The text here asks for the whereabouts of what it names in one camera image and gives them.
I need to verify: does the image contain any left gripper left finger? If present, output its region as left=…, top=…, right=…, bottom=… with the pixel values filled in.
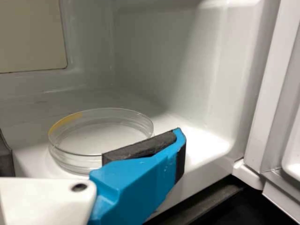
left=0, top=130, right=16, bottom=178

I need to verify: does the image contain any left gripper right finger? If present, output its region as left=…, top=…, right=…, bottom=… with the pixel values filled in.
left=88, top=127, right=187, bottom=225

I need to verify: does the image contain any petri dish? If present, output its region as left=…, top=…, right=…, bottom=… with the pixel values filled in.
left=48, top=107, right=155, bottom=175

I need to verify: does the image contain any white incubator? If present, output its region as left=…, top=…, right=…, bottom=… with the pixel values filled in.
left=0, top=0, right=283, bottom=210

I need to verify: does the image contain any incubator door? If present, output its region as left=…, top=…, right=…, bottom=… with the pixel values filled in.
left=257, top=0, right=300, bottom=220

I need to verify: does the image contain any black platform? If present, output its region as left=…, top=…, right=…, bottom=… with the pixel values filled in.
left=147, top=179, right=300, bottom=225

